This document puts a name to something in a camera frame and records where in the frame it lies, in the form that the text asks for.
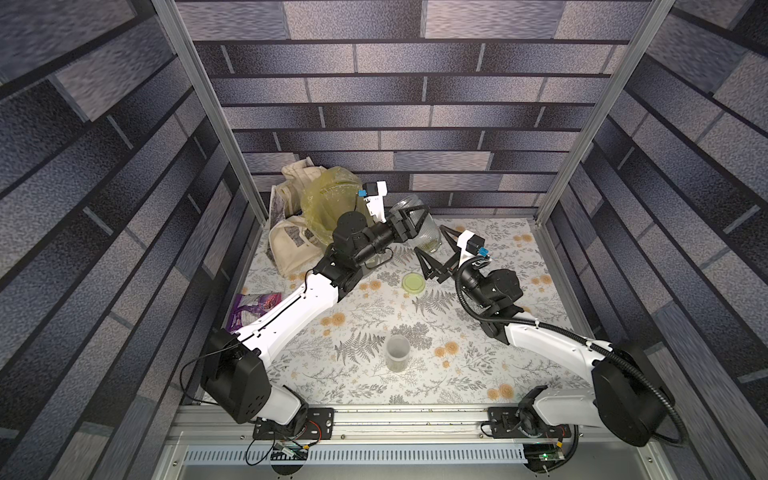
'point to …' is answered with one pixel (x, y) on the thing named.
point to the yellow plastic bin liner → (327, 193)
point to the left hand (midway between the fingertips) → (423, 208)
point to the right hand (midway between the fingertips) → (428, 235)
